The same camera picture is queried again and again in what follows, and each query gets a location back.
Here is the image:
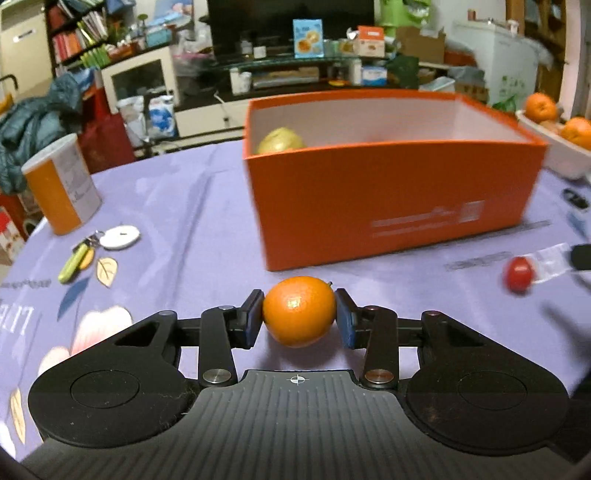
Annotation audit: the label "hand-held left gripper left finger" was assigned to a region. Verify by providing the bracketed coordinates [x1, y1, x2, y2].
[76, 288, 265, 388]

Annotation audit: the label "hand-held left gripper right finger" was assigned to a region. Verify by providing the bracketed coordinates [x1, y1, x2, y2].
[335, 287, 513, 389]

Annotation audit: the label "small tangerine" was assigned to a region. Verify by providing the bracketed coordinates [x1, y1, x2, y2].
[262, 275, 337, 349]

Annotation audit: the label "red cherry tomato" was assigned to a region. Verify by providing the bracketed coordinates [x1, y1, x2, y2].
[503, 257, 536, 292]

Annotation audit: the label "orange cardboard box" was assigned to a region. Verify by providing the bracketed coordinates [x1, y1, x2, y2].
[243, 89, 549, 272]

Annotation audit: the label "green pear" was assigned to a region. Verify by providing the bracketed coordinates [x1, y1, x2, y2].
[256, 128, 308, 155]

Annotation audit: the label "white colander basket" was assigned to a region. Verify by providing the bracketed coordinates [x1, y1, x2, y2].
[516, 109, 591, 181]

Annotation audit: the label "large orange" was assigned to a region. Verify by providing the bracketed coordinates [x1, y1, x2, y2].
[560, 117, 591, 151]
[525, 92, 559, 123]

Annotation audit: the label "purple floral tablecloth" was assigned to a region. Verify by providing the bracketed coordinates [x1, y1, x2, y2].
[0, 138, 591, 462]

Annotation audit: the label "white freezer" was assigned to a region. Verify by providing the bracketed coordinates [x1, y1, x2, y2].
[455, 19, 552, 109]

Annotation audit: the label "television stand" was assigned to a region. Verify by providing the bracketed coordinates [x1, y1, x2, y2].
[175, 55, 444, 139]

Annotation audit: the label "white blue plastic bag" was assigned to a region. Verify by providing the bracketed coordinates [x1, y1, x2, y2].
[148, 96, 178, 139]

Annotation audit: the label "clear plastic container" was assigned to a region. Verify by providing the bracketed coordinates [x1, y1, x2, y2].
[418, 76, 455, 93]

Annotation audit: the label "orange white carton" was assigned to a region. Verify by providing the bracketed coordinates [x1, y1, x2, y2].
[358, 25, 386, 58]
[21, 134, 103, 236]

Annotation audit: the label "white plastic jar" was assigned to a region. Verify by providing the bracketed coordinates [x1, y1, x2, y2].
[229, 68, 252, 96]

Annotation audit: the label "dark green bag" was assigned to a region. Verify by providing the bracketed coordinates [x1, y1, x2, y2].
[387, 55, 420, 90]

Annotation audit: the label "red packages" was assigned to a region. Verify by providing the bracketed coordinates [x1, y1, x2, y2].
[0, 194, 28, 266]

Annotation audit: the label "white glass-door cabinet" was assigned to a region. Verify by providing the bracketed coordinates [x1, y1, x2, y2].
[100, 48, 178, 114]

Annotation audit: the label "brown cardboard box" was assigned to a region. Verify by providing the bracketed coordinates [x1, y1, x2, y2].
[397, 27, 446, 65]

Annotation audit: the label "blue snack bag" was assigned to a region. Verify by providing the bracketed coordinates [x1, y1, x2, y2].
[293, 18, 324, 59]

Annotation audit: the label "blue jacket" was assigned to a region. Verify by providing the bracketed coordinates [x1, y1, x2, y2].
[0, 71, 100, 195]

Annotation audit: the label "black television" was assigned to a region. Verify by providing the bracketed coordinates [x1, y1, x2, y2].
[207, 0, 375, 58]

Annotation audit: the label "green plastic rack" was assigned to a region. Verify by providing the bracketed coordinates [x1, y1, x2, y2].
[379, 0, 432, 38]

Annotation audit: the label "dark bookshelf with books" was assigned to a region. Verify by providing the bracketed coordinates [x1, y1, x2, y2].
[44, 0, 139, 77]

